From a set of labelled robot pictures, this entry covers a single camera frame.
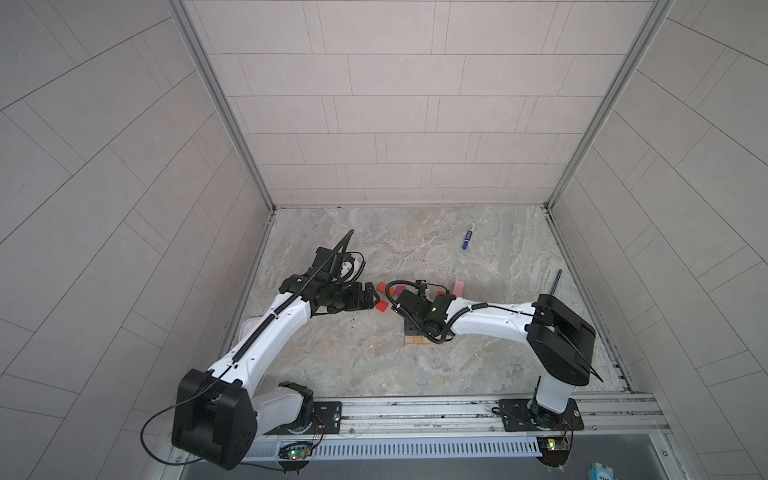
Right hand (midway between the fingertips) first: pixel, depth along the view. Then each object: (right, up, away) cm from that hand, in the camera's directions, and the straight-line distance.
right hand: (410, 329), depth 86 cm
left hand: (-10, +11, -7) cm, 17 cm away
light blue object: (+40, -23, -23) cm, 51 cm away
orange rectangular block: (-7, +16, -17) cm, 24 cm away
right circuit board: (+32, -21, -18) cm, 43 cm away
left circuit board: (-26, -19, -22) cm, 39 cm away
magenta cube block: (-3, +15, -18) cm, 24 cm away
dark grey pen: (+48, +12, +10) cm, 50 cm away
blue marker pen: (+22, +27, +21) cm, 40 cm away
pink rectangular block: (+15, +11, +7) cm, 20 cm away
